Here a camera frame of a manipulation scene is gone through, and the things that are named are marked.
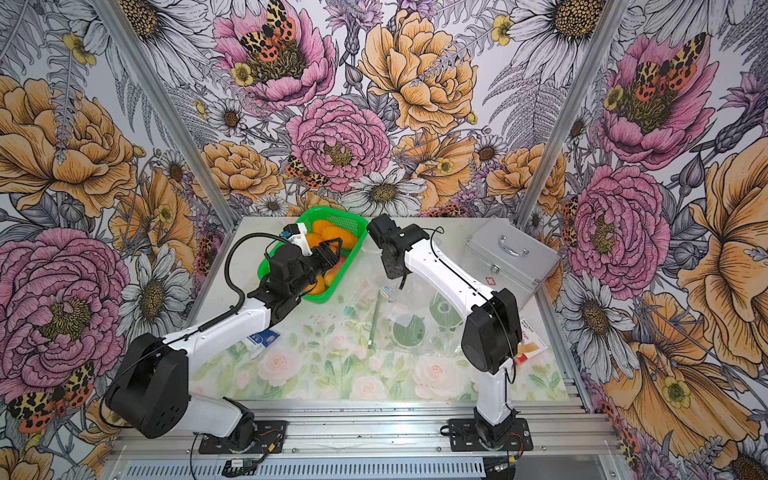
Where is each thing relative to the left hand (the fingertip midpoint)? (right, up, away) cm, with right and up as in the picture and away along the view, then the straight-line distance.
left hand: (338, 249), depth 84 cm
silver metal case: (+48, -1, +8) cm, 49 cm away
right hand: (+19, -6, +2) cm, 20 cm away
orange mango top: (-8, +7, +20) cm, 22 cm away
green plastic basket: (-7, +12, +31) cm, 34 cm away
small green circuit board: (-22, -52, -12) cm, 58 cm away
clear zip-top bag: (+12, -19, +13) cm, 26 cm away
